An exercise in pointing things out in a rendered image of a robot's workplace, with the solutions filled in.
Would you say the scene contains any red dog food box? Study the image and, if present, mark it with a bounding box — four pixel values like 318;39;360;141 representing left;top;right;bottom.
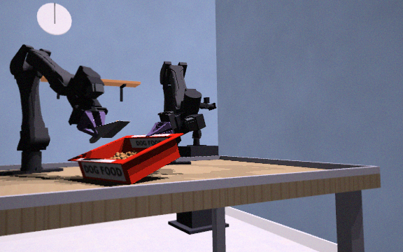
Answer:
68;133;184;184

